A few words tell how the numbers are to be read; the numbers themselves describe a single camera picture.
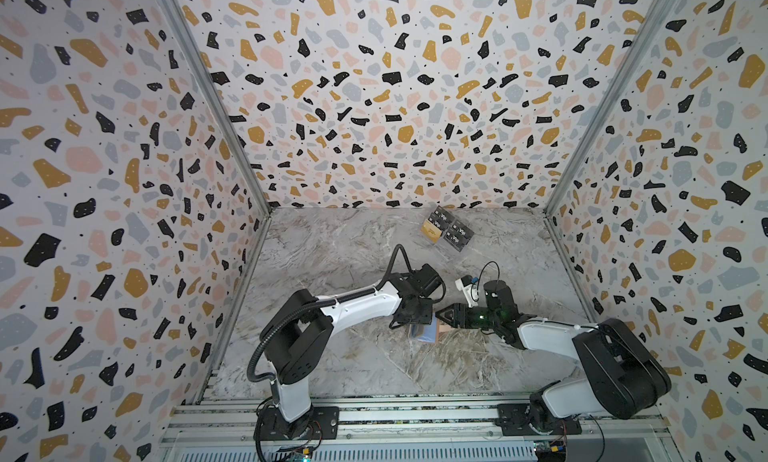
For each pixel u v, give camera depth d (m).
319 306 0.48
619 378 0.44
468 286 0.82
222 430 0.73
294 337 0.47
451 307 0.81
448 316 0.86
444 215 1.09
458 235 1.04
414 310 0.67
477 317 0.78
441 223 1.08
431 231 1.10
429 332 0.87
